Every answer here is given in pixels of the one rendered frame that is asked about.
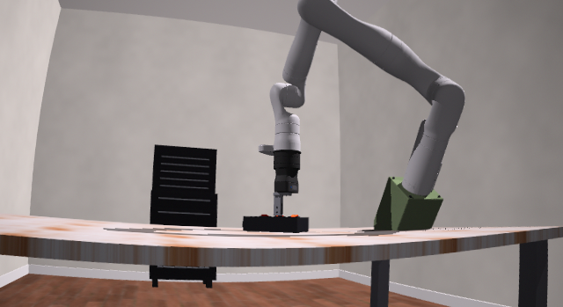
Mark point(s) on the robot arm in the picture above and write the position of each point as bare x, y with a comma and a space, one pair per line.
388, 53

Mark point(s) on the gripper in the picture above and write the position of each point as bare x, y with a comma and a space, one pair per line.
286, 152

